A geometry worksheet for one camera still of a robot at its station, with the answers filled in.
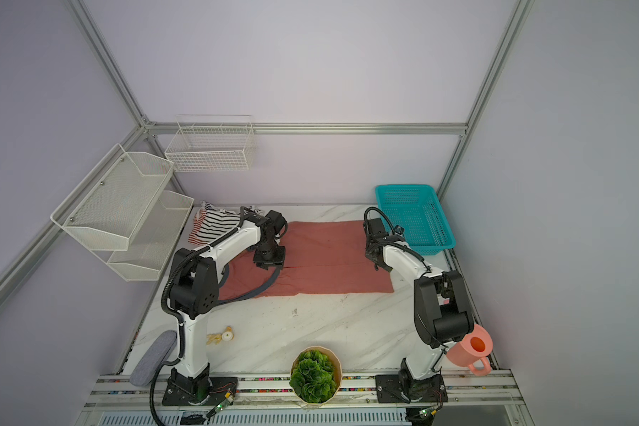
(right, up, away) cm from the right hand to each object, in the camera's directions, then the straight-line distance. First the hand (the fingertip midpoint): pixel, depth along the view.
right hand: (375, 256), depth 95 cm
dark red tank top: (-20, -2, +13) cm, 24 cm away
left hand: (-36, -4, -1) cm, 37 cm away
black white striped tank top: (-62, +13, +10) cm, 64 cm away
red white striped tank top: (-70, +11, +10) cm, 72 cm away
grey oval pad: (-69, -29, -18) cm, 77 cm away
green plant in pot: (-20, -27, -29) cm, 45 cm away
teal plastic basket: (+24, +19, +24) cm, 39 cm away
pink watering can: (+22, -23, -25) cm, 40 cm away
